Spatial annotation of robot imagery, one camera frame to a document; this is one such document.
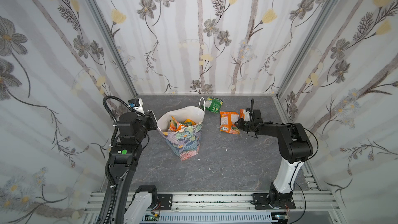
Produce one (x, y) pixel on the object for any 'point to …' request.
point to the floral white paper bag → (182, 129)
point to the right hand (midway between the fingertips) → (233, 119)
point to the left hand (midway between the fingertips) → (149, 107)
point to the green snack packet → (213, 104)
